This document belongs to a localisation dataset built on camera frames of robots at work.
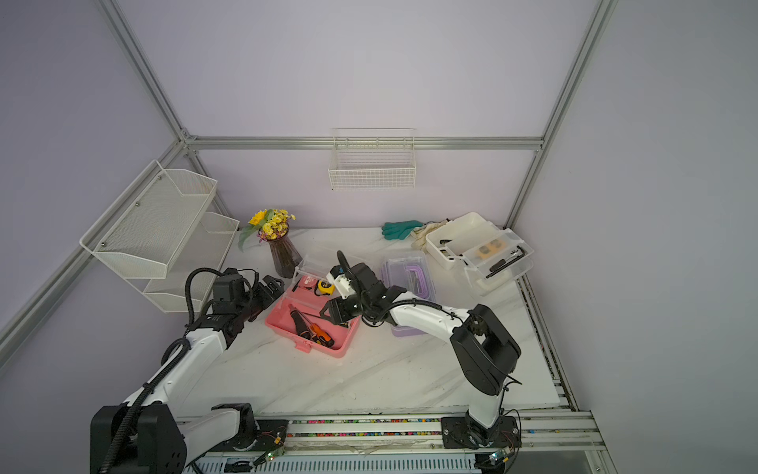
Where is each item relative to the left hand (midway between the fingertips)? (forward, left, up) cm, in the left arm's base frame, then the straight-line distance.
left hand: (274, 293), depth 86 cm
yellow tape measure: (+3, -15, -3) cm, 15 cm away
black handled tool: (-4, -6, -12) cm, 14 cm away
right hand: (-6, -18, -1) cm, 19 cm away
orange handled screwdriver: (-8, -14, -11) cm, 19 cm away
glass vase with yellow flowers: (+16, +1, +12) cm, 20 cm away
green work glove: (+37, -38, -10) cm, 54 cm away
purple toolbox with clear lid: (+12, -42, -5) cm, 44 cm away
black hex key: (+13, -73, -2) cm, 74 cm away
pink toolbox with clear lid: (+4, -6, -6) cm, 9 cm away
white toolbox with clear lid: (+18, -69, -3) cm, 72 cm away
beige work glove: (+36, -47, -11) cm, 60 cm away
